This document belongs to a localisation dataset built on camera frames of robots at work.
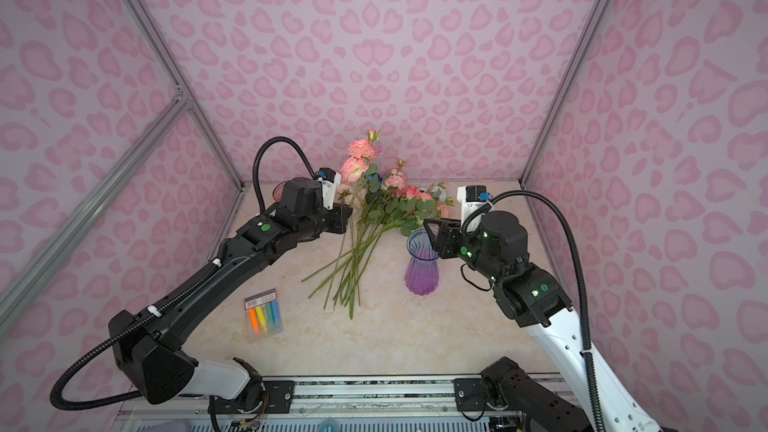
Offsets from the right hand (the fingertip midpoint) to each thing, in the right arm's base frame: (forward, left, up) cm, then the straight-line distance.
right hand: (431, 221), depth 63 cm
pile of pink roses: (+33, +14, -31) cm, 48 cm away
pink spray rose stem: (+15, +17, 0) cm, 23 cm away
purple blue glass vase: (+5, 0, -32) cm, 32 cm away
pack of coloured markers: (-8, +46, -35) cm, 58 cm away
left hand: (+10, +19, -7) cm, 22 cm away
